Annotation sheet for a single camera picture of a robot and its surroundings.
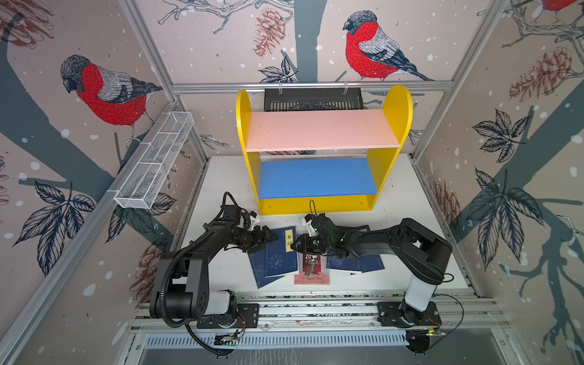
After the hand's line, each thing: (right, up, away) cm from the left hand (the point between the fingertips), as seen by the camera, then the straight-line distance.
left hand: (270, 242), depth 84 cm
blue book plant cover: (+25, -7, -1) cm, 26 cm away
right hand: (+8, -4, +2) cm, 9 cm away
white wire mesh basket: (-40, +21, -14) cm, 47 cm away
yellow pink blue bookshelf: (+16, +32, +21) cm, 42 cm away
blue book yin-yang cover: (+4, -6, 0) cm, 7 cm away
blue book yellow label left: (-4, -8, +1) cm, 9 cm away
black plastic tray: (+18, +60, +16) cm, 65 cm away
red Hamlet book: (+16, -10, -1) cm, 19 cm away
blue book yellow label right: (+38, -7, -1) cm, 38 cm away
